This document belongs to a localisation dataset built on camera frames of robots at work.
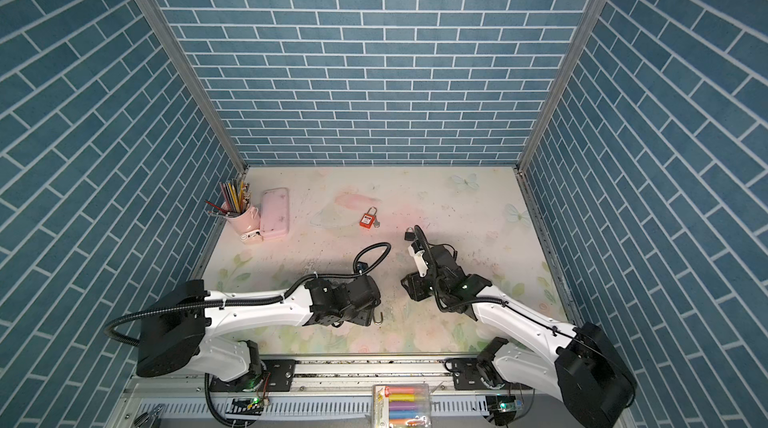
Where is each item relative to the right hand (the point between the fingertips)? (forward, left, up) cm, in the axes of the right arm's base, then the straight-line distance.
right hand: (405, 277), depth 83 cm
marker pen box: (-29, -2, -5) cm, 29 cm away
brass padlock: (-9, +6, -7) cm, 13 cm away
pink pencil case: (+23, +48, -5) cm, 54 cm away
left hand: (-9, +10, -5) cm, 14 cm away
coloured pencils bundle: (+20, +57, +5) cm, 60 cm away
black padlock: (+18, 0, -8) cm, 20 cm away
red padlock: (+22, +14, -5) cm, 27 cm away
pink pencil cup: (+15, +53, 0) cm, 55 cm away
